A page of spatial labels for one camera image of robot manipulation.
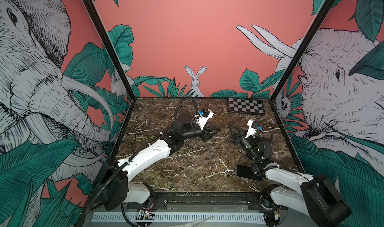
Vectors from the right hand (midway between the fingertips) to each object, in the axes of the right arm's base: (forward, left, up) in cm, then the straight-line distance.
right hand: (228, 124), depth 74 cm
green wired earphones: (-27, +21, -25) cm, 42 cm away
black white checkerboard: (+34, -22, -24) cm, 47 cm away
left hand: (-3, +5, +3) cm, 7 cm away
